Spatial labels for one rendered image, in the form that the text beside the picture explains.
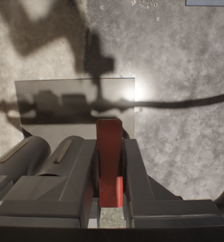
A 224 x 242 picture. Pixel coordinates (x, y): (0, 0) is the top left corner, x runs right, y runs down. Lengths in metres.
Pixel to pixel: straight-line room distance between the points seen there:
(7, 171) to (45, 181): 0.09
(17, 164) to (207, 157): 0.66
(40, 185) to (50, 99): 0.44
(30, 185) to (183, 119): 0.56
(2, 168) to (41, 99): 0.38
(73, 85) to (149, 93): 0.26
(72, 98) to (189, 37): 0.44
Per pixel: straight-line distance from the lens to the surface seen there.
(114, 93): 0.60
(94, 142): 0.15
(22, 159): 0.35
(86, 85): 0.61
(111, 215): 0.19
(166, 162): 0.73
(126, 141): 0.15
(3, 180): 0.28
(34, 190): 0.24
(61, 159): 0.30
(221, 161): 0.82
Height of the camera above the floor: 0.61
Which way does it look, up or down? 73 degrees down
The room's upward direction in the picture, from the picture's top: 177 degrees counter-clockwise
